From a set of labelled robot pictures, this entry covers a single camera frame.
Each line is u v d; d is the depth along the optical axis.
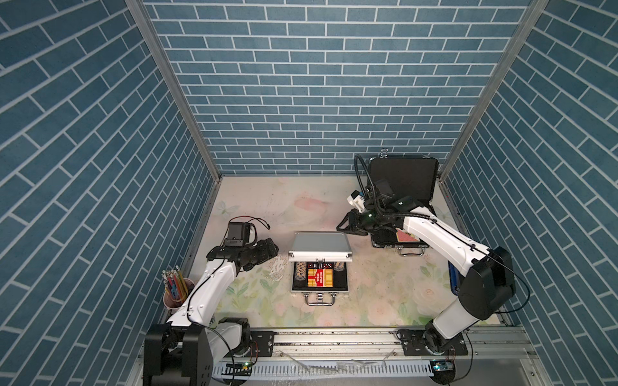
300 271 0.85
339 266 0.87
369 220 0.69
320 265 0.89
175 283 0.71
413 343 0.74
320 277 0.85
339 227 0.78
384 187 0.66
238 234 0.65
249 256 0.71
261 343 0.74
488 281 0.44
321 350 0.74
